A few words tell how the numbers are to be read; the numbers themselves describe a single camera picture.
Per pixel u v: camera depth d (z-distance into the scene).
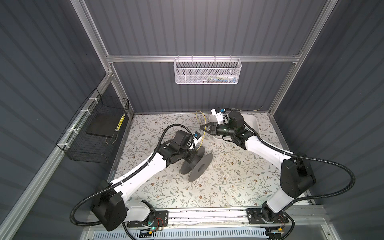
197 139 0.70
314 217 0.74
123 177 0.44
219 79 0.92
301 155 0.48
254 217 0.73
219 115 0.75
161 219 0.73
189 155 0.69
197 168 0.78
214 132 0.71
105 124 0.74
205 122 0.79
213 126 0.71
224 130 0.71
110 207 0.38
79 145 0.67
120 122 0.79
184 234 0.77
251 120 1.13
